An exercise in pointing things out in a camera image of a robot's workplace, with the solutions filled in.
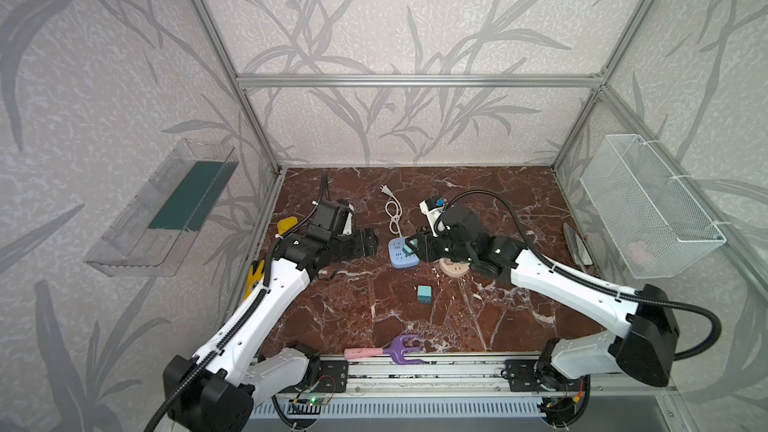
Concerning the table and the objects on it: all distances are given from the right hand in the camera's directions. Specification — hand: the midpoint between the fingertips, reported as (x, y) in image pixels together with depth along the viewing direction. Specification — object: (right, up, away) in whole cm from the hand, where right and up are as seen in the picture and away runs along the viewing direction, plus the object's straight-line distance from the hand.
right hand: (413, 229), depth 76 cm
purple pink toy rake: (-4, -32, +1) cm, 32 cm away
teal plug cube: (-1, -5, -2) cm, 6 cm away
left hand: (-11, -2, +2) cm, 11 cm away
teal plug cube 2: (+4, -20, +11) cm, 23 cm away
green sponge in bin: (-48, +8, -11) cm, 50 cm away
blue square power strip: (-3, -6, 0) cm, 7 cm away
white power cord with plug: (-6, +3, +32) cm, 32 cm away
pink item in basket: (+56, -5, -1) cm, 57 cm away
